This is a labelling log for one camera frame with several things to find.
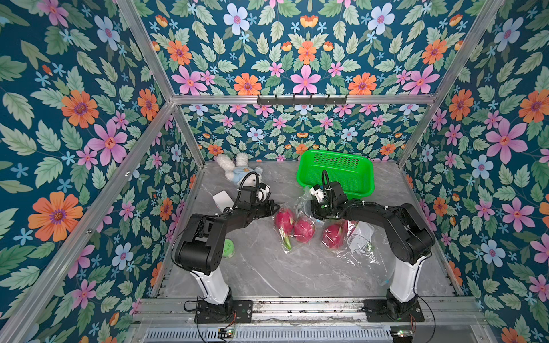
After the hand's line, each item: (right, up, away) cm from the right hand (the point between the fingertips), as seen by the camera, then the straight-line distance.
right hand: (306, 207), depth 93 cm
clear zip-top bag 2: (+22, -15, -9) cm, 28 cm away
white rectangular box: (-38, +2, +4) cm, 38 cm away
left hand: (-11, +1, +1) cm, 11 cm away
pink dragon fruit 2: (-1, -8, -8) cm, 11 cm away
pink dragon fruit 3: (+10, -10, -9) cm, 17 cm away
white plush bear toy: (-35, +18, +15) cm, 42 cm away
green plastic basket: (+29, +15, +21) cm, 39 cm away
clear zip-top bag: (-3, 0, -5) cm, 6 cm away
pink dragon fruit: (-10, -5, -5) cm, 12 cm away
